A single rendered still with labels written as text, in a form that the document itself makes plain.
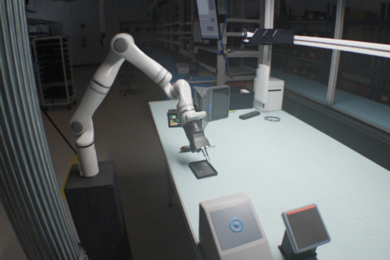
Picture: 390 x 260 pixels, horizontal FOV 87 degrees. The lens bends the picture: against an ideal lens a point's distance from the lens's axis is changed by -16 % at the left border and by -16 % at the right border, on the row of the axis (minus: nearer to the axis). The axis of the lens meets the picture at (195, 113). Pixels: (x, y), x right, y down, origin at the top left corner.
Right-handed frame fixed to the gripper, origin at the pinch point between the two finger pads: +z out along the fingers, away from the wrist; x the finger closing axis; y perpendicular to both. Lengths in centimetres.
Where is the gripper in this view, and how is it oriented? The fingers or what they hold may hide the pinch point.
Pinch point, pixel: (209, 162)
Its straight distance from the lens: 95.7
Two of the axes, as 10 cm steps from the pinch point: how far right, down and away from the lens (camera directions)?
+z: 3.5, 8.7, -3.5
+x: -8.7, 1.6, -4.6
